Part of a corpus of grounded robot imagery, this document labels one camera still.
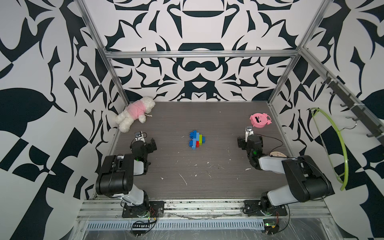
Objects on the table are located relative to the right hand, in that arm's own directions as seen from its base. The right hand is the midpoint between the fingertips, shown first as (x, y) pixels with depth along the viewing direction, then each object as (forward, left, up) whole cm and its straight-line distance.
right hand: (249, 133), depth 94 cm
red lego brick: (-4, +32, -6) cm, 33 cm away
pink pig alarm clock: (+14, -12, -4) cm, 19 cm away
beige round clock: (-11, -14, -5) cm, 19 cm away
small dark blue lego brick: (+1, +28, -9) cm, 29 cm away
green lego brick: (-1, +30, -4) cm, 30 cm away
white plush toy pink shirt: (+17, +75, +3) cm, 77 cm away
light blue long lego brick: (-4, +34, -4) cm, 35 cm away
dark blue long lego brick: (+3, +35, -4) cm, 35 cm away
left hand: (-2, +66, -1) cm, 66 cm away
